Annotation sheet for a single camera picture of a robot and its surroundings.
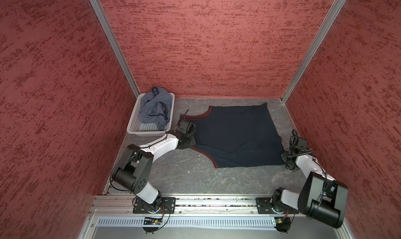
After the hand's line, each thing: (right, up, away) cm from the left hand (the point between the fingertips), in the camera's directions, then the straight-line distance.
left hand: (192, 145), depth 91 cm
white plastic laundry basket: (-37, +10, +9) cm, 39 cm away
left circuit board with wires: (-18, -34, -19) cm, 43 cm away
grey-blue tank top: (-27, +23, +13) cm, 37 cm away
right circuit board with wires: (+44, -33, -21) cm, 58 cm away
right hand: (+55, -9, -4) cm, 55 cm away
